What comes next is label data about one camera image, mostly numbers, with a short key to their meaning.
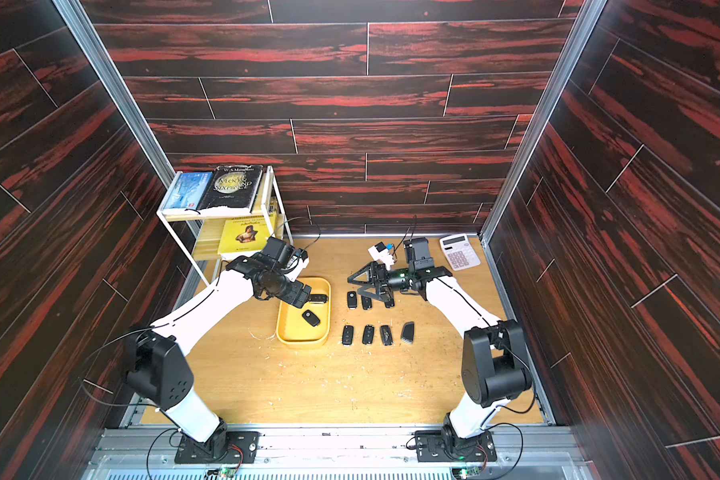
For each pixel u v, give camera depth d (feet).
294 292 2.52
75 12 2.18
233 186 2.84
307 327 3.14
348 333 3.06
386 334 3.03
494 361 1.52
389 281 2.41
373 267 2.36
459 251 3.73
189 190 2.83
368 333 3.05
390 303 3.25
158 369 1.44
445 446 2.39
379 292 2.63
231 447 2.40
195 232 3.87
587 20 2.20
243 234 3.14
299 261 2.64
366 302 3.25
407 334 3.06
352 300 3.32
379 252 2.57
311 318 3.15
